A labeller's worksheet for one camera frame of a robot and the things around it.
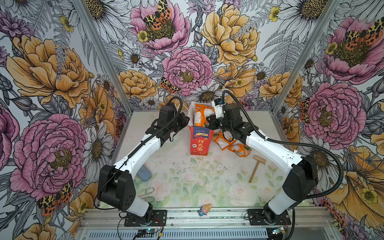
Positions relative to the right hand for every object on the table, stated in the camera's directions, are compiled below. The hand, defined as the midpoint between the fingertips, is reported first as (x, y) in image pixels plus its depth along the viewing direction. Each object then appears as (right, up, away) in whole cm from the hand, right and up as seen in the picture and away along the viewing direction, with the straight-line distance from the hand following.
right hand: (207, 122), depth 81 cm
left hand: (-9, 0, +2) cm, 9 cm away
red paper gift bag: (-3, -10, +5) cm, 11 cm away
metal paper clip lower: (-29, -42, -1) cm, 51 cm away
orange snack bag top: (-3, +6, +1) cm, 6 cm away
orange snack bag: (+21, -17, +9) cm, 29 cm away
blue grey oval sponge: (-35, -29, +6) cm, 46 cm away
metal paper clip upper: (-33, -37, +2) cm, 50 cm away
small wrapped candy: (-2, -43, -6) cm, 43 cm away
